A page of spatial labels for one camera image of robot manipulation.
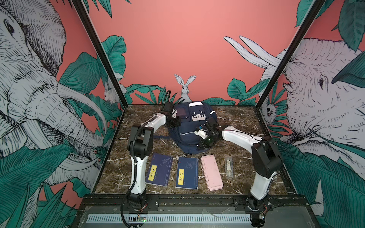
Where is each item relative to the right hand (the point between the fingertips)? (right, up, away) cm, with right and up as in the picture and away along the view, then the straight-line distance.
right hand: (197, 147), depth 87 cm
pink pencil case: (+8, -14, -5) cm, 17 cm away
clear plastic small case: (+19, -12, -1) cm, 23 cm away
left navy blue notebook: (-23, -14, -1) cm, 27 cm away
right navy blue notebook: (-6, -15, -2) cm, 16 cm away
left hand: (-9, +16, +14) cm, 23 cm away
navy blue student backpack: (-2, +20, +21) cm, 29 cm away
